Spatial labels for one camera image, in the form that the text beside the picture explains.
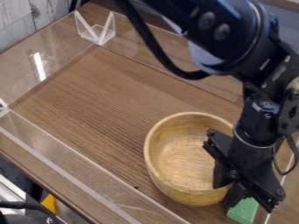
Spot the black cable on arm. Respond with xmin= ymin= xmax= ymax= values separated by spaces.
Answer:
xmin=117 ymin=0 xmax=211 ymax=81

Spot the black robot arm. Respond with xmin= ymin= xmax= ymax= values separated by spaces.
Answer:
xmin=146 ymin=0 xmax=299 ymax=211

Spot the green rectangular block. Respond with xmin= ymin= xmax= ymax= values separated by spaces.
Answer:
xmin=227 ymin=198 xmax=258 ymax=224

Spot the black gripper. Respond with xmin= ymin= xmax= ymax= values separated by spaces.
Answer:
xmin=203 ymin=129 xmax=286 ymax=213

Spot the light wooden bowl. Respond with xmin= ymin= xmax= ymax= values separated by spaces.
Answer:
xmin=145 ymin=112 xmax=233 ymax=207

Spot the black cable lower left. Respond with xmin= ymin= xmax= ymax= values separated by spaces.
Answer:
xmin=0 ymin=200 xmax=51 ymax=224

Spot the yellow label lower left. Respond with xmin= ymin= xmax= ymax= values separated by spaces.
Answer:
xmin=42 ymin=194 xmax=58 ymax=214

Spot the clear acrylic front wall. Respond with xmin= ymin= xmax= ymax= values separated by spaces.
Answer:
xmin=0 ymin=99 xmax=191 ymax=224

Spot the clear acrylic corner bracket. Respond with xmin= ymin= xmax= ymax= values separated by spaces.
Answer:
xmin=74 ymin=11 xmax=117 ymax=46

